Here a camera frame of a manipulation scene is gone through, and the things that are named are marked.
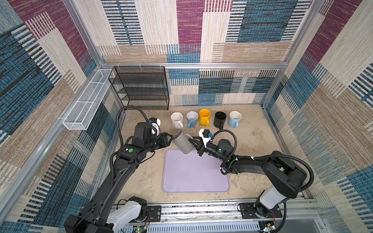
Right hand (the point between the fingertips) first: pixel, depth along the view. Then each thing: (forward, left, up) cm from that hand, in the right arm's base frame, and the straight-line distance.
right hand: (191, 138), depth 81 cm
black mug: (+22, -20, -10) cm, 31 cm away
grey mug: (-2, +5, +2) cm, 6 cm away
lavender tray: (-13, 0, -15) cm, 20 cm away
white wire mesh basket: (+20, +68, +2) cm, 71 cm away
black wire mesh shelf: (+46, +34, 0) cm, 57 cm away
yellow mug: (+23, -9, -9) cm, 27 cm away
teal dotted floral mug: (+25, -1, -11) cm, 27 cm away
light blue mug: (+22, -30, -9) cm, 38 cm away
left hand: (-3, +10, +6) cm, 12 cm away
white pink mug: (+23, +10, -10) cm, 27 cm away
